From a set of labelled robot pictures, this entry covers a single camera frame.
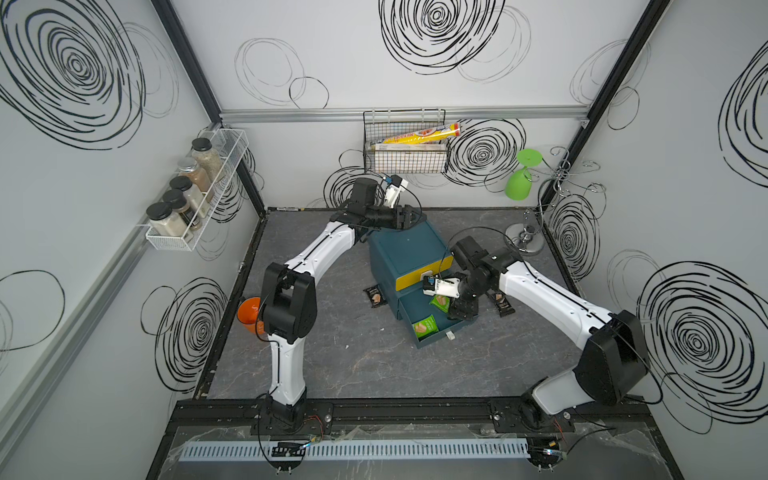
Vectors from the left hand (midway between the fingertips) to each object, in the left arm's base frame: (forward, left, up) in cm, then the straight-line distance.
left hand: (419, 217), depth 84 cm
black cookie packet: (-12, +12, -24) cm, 29 cm away
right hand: (-18, -10, -14) cm, 25 cm away
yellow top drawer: (-17, +1, -5) cm, 18 cm away
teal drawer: (-21, 0, -14) cm, 25 cm away
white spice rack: (+27, +62, +5) cm, 67 cm away
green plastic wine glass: (+18, -33, 0) cm, 38 cm away
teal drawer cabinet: (-13, +5, -2) cm, 14 cm away
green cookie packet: (-25, -2, -17) cm, 30 cm away
